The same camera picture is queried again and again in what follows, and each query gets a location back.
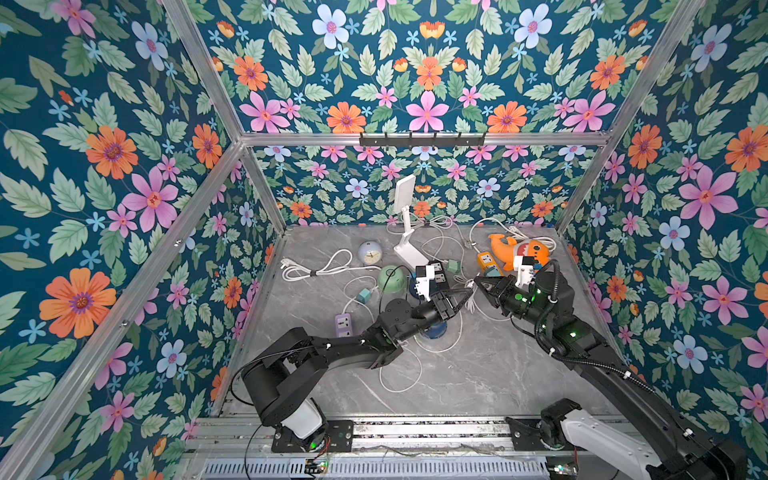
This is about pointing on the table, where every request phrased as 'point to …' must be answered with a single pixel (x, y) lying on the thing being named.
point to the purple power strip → (343, 325)
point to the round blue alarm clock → (369, 252)
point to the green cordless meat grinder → (396, 282)
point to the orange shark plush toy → (506, 249)
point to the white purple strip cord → (293, 272)
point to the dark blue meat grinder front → (436, 331)
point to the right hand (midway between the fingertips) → (480, 273)
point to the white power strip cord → (510, 228)
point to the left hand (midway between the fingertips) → (474, 294)
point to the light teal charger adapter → (364, 296)
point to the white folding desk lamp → (405, 198)
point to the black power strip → (440, 276)
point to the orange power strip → (487, 262)
